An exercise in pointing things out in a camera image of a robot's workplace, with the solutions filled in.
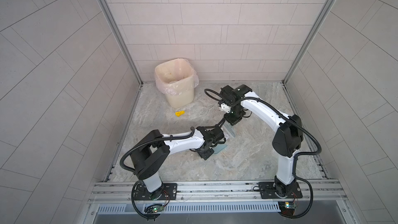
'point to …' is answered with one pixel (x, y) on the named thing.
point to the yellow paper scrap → (179, 113)
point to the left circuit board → (154, 208)
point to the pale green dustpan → (218, 148)
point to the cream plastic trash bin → (181, 101)
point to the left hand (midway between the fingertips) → (207, 152)
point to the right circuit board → (287, 208)
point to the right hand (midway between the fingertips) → (230, 124)
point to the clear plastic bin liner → (175, 76)
